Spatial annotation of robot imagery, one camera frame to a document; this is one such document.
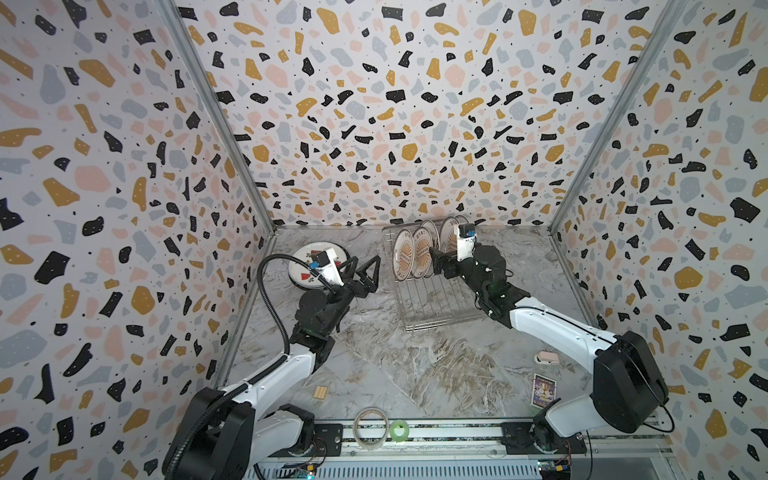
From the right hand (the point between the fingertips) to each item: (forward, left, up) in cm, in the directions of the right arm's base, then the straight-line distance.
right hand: (441, 239), depth 80 cm
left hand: (-8, +19, +3) cm, 21 cm away
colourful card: (-31, -28, -26) cm, 49 cm away
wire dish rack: (-2, 0, -28) cm, 28 cm away
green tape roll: (-39, +10, -28) cm, 49 cm away
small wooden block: (-32, +32, -26) cm, 52 cm away
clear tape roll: (-41, +22, -28) cm, 54 cm away
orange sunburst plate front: (+11, +10, -20) cm, 25 cm away
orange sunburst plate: (+15, +4, -17) cm, 23 cm away
